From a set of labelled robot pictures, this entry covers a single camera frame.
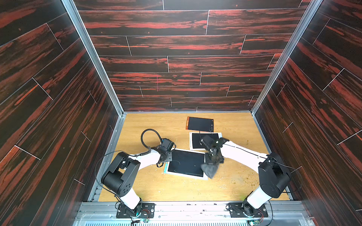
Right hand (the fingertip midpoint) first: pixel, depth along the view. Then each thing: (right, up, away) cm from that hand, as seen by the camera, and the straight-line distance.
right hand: (213, 160), depth 88 cm
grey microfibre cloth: (-3, -4, -6) cm, 8 cm away
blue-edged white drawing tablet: (-16, -3, +3) cm, 17 cm away
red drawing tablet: (-5, +23, +24) cm, 34 cm away
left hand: (-29, +1, +7) cm, 30 cm away
